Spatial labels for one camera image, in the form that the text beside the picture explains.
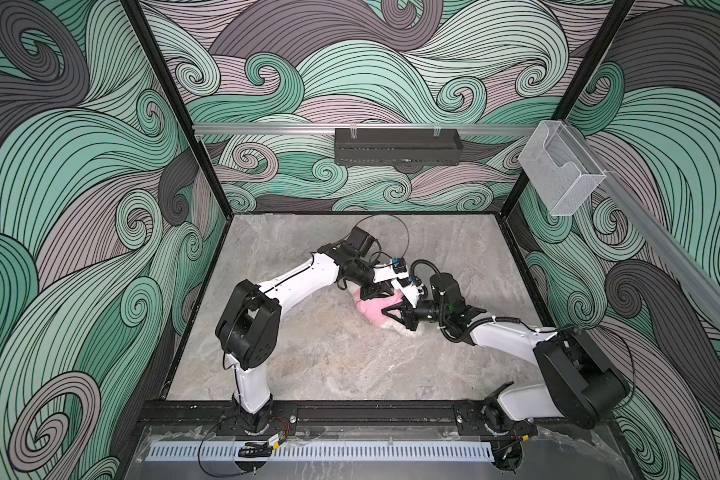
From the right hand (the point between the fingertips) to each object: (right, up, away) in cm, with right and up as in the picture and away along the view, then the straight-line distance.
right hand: (384, 309), depth 82 cm
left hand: (+2, +5, +1) cm, 6 cm away
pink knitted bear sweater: (-4, +1, -2) cm, 4 cm away
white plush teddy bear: (+3, -4, -3) cm, 6 cm away
